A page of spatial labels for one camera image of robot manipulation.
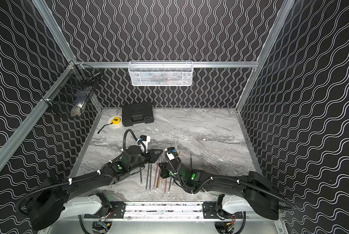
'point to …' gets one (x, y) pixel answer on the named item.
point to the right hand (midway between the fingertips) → (158, 164)
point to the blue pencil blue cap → (170, 183)
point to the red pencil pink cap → (155, 177)
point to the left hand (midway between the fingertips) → (163, 149)
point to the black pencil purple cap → (191, 160)
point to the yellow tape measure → (115, 120)
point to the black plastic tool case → (137, 113)
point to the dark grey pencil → (141, 177)
